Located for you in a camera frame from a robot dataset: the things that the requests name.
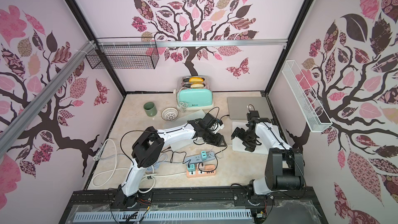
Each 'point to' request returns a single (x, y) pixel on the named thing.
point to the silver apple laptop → (238, 107)
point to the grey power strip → (197, 159)
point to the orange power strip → (209, 171)
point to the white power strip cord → (125, 168)
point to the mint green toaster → (194, 92)
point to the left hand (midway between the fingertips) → (221, 146)
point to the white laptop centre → (188, 145)
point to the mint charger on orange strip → (192, 168)
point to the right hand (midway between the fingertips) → (237, 144)
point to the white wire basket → (311, 109)
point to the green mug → (150, 109)
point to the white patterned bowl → (169, 113)
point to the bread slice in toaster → (196, 80)
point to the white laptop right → (238, 145)
